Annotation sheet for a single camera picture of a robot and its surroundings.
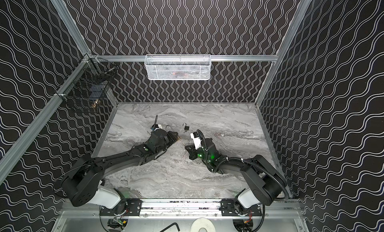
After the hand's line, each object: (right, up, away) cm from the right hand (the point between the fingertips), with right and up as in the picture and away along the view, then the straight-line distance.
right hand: (187, 147), depth 87 cm
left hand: (-3, +7, -3) cm, 8 cm away
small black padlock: (-1, +10, +19) cm, 22 cm away
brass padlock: (-5, +5, -1) cm, 8 cm away
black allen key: (-7, -33, -17) cm, 38 cm away
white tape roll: (+8, -32, -17) cm, 37 cm away
